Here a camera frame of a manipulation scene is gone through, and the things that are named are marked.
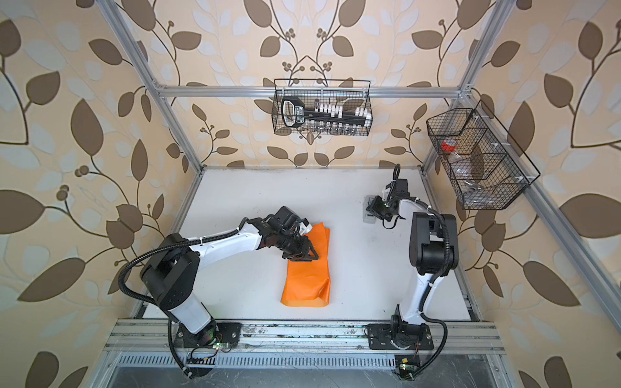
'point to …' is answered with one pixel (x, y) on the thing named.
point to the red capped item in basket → (449, 145)
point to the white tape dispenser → (367, 217)
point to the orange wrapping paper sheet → (307, 283)
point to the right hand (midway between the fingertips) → (370, 210)
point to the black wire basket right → (481, 171)
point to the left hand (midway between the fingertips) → (318, 258)
